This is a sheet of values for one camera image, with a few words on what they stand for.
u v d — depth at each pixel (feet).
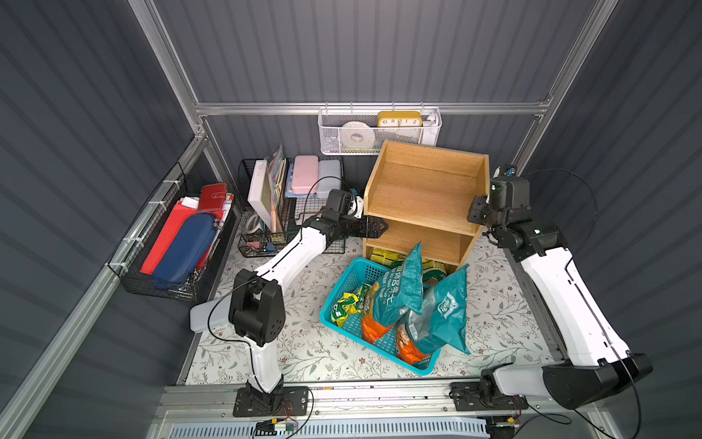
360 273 3.02
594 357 1.25
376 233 2.48
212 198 2.58
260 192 2.95
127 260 1.98
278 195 3.06
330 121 2.98
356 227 2.48
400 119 2.87
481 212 2.10
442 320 2.10
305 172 3.23
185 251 2.24
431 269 3.07
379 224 2.53
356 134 2.81
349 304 2.68
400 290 2.22
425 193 2.67
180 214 2.48
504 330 2.84
